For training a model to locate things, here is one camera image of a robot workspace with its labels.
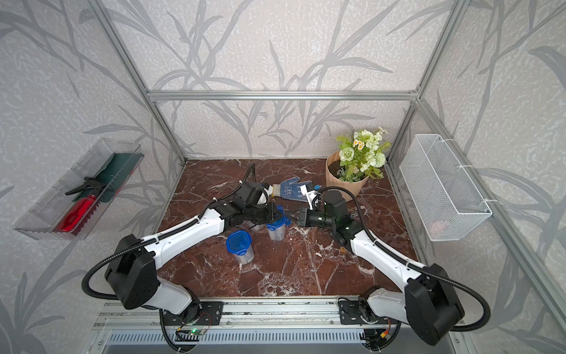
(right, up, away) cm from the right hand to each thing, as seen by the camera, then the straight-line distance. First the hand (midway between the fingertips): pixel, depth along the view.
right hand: (285, 214), depth 75 cm
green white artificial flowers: (+30, +22, +12) cm, 39 cm away
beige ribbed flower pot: (+19, +11, +17) cm, 28 cm away
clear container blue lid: (-3, -7, +9) cm, 12 cm away
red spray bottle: (-55, +3, -16) cm, 58 cm away
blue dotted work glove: (+1, +7, +32) cm, 33 cm away
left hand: (-1, -1, +6) cm, 6 cm away
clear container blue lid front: (-18, -11, +6) cm, 22 cm away
